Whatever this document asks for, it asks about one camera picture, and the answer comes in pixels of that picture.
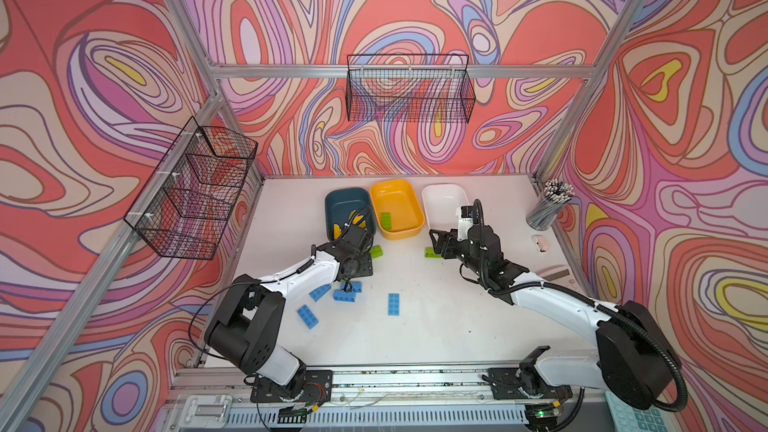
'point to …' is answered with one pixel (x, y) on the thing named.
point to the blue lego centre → (393, 304)
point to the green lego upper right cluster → (376, 252)
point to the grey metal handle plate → (205, 411)
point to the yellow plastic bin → (398, 197)
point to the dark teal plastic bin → (342, 202)
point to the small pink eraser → (543, 244)
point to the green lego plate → (387, 221)
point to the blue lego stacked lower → (343, 296)
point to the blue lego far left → (319, 292)
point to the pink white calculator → (558, 274)
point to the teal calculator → (626, 417)
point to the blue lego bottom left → (307, 316)
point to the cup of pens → (555, 194)
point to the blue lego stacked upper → (357, 286)
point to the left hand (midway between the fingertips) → (364, 265)
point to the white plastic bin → (441, 203)
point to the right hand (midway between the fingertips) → (441, 237)
